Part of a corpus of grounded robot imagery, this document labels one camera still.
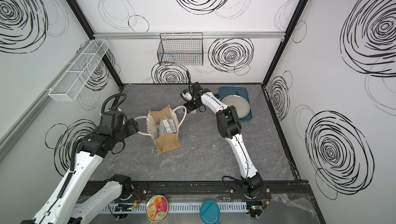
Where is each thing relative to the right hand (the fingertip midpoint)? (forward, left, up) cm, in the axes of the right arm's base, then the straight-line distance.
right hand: (189, 107), depth 105 cm
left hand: (-26, +24, +20) cm, 40 cm away
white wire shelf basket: (-14, +54, +33) cm, 65 cm away
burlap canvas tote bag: (-27, +9, +10) cm, 30 cm away
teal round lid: (-58, -14, +7) cm, 60 cm away
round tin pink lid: (-57, +9, +3) cm, 58 cm away
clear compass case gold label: (-19, +10, +8) cm, 24 cm away
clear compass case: (-20, +12, +8) cm, 25 cm away
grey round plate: (+5, -36, -1) cm, 37 cm away
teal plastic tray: (+17, -40, -2) cm, 43 cm away
